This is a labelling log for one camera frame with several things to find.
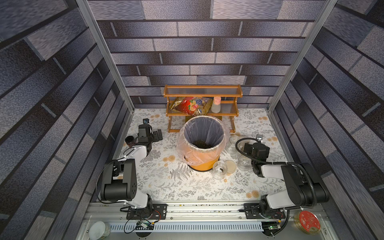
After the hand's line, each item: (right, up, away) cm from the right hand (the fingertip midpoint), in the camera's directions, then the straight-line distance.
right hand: (256, 143), depth 93 cm
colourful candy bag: (-42, +25, +2) cm, 49 cm away
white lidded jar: (-82, -34, -29) cm, 94 cm away
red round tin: (+14, -33, -25) cm, 43 cm away
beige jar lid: (-15, -13, -3) cm, 20 cm away
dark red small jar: (-79, +3, -6) cm, 79 cm away
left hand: (-66, +8, +1) cm, 67 cm away
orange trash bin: (-34, +3, 0) cm, 34 cm away
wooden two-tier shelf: (-13, +23, +21) cm, 34 cm away
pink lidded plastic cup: (-26, +24, +1) cm, 35 cm away
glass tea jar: (-9, -12, -3) cm, 15 cm away
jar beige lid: (-17, -14, -1) cm, 22 cm away
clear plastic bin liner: (-47, +1, -20) cm, 51 cm away
